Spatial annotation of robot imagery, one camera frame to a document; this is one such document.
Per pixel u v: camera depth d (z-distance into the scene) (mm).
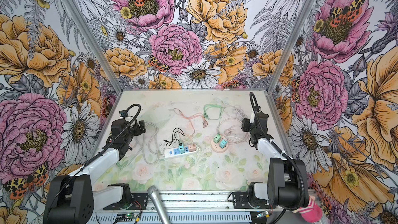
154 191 741
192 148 852
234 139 960
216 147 894
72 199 409
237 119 1058
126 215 712
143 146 925
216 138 889
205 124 1026
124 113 758
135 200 731
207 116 1072
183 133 946
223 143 867
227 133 964
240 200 743
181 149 848
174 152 872
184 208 749
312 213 681
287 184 419
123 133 612
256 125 724
